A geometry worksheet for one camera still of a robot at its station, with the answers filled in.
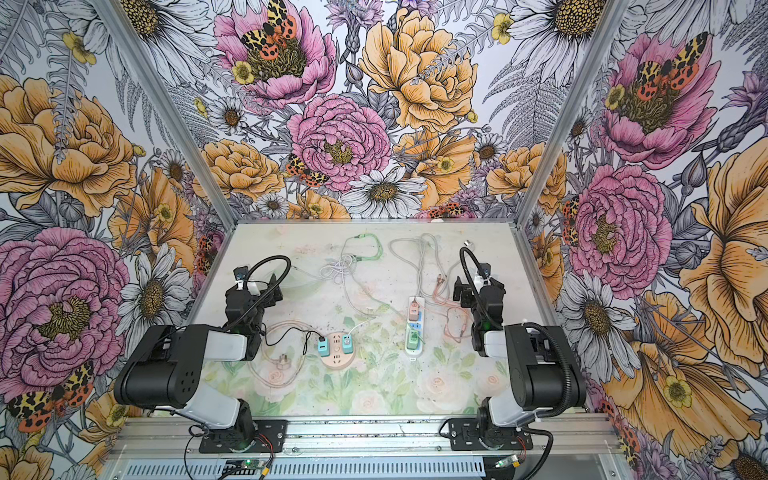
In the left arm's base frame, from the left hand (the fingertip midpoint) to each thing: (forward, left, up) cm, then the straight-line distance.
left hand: (261, 285), depth 93 cm
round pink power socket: (-21, -25, -5) cm, 33 cm away
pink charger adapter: (-9, -46, -1) cm, 47 cm away
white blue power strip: (-11, -48, -6) cm, 50 cm away
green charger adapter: (-18, -46, -1) cm, 49 cm away
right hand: (-1, -65, 0) cm, 65 cm away
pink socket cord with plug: (-21, -10, -7) cm, 24 cm away
